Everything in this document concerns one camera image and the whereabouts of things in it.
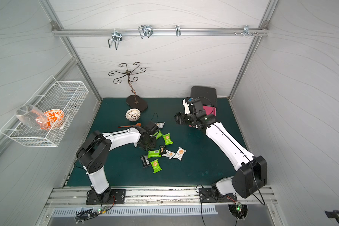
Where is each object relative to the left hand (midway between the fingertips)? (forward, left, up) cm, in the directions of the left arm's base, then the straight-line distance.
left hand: (153, 146), depth 92 cm
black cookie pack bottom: (-11, +4, +2) cm, 11 cm away
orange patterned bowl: (-2, +44, +32) cm, 55 cm away
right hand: (+8, -17, +23) cm, 29 cm away
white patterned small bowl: (+25, +19, +1) cm, 32 cm away
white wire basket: (+15, +48, +30) cm, 59 cm away
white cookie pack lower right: (-5, -18, 0) cm, 18 cm away
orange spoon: (+17, +14, +1) cm, 21 cm away
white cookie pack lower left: (-6, -11, +2) cm, 13 cm away
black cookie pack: (-3, -7, +2) cm, 7 cm away
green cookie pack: (+5, -10, +2) cm, 11 cm away
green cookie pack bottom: (-13, -3, +1) cm, 14 cm away
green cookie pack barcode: (-5, -1, 0) cm, 5 cm away
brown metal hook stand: (+39, +20, +2) cm, 44 cm away
